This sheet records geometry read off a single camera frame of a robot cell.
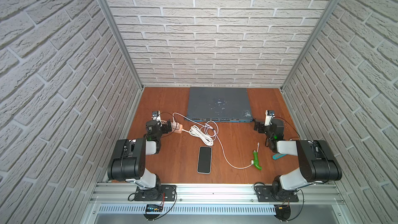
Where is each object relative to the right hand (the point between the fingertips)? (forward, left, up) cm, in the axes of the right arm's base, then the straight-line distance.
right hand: (258, 118), depth 95 cm
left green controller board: (-42, +61, -6) cm, 74 cm away
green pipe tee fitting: (-25, +8, -4) cm, 27 cm away
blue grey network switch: (+15, +18, -2) cm, 24 cm away
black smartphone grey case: (-25, +36, -4) cm, 44 cm away
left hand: (+4, +62, +2) cm, 62 cm away
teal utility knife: (-22, -6, -6) cm, 23 cm away
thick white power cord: (-5, +40, -2) cm, 40 cm away
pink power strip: (-4, +51, -2) cm, 51 cm away
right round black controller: (-47, +1, -7) cm, 48 cm away
